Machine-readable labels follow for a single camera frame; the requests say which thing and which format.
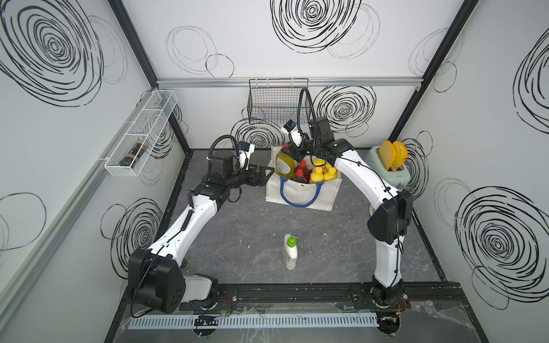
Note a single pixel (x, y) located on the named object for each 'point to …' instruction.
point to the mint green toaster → (397, 177)
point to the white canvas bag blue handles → (320, 196)
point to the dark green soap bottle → (298, 176)
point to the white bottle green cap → (290, 251)
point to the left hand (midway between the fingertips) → (264, 168)
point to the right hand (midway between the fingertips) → (287, 144)
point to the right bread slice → (399, 154)
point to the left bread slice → (387, 153)
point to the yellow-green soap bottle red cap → (285, 165)
